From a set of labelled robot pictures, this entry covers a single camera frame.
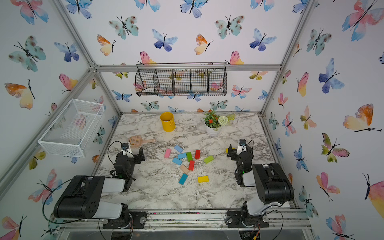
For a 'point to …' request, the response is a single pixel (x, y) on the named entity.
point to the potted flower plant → (213, 122)
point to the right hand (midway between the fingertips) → (241, 143)
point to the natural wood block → (184, 169)
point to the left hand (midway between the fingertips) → (135, 147)
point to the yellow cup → (168, 121)
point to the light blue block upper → (178, 148)
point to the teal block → (183, 179)
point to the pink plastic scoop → (137, 141)
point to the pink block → (167, 153)
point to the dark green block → (189, 156)
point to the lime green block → (208, 159)
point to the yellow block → (203, 179)
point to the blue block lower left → (177, 161)
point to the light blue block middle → (181, 156)
